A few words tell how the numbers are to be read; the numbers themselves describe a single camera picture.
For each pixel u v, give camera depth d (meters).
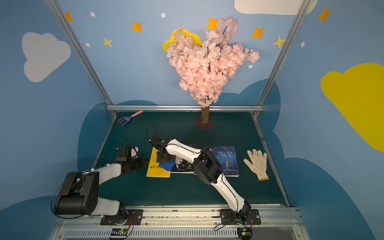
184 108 1.15
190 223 0.74
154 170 0.90
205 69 0.70
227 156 0.96
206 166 0.57
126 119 1.15
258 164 0.93
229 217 0.75
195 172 0.89
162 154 0.86
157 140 0.75
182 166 0.91
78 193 0.43
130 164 0.77
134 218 0.74
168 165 0.88
